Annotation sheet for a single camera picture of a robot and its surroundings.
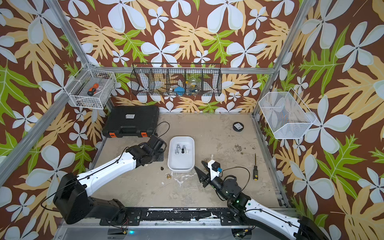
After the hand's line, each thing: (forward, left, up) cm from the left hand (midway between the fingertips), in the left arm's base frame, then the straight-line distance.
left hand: (161, 152), depth 85 cm
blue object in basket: (+35, -9, +17) cm, 40 cm away
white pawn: (+2, -30, -10) cm, 32 cm away
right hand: (-11, -20, +7) cm, 24 cm away
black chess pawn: (+7, -11, -11) cm, 17 cm away
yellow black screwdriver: (-7, -56, -10) cm, 57 cm away
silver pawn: (+6, -7, -10) cm, 13 cm away
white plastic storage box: (+3, -10, -12) cm, 16 cm away
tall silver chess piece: (+9, -8, -10) cm, 16 cm away
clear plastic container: (+41, -19, +16) cm, 48 cm away
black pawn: (-5, +1, -11) cm, 12 cm away
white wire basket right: (+15, -71, +15) cm, 74 cm away
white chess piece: (+6, -14, -10) cm, 18 cm away
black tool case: (+29, +29, -6) cm, 42 cm away
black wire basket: (+43, -22, +20) cm, 52 cm away
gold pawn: (-1, -26, -9) cm, 27 cm away
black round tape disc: (+28, -52, -11) cm, 60 cm away
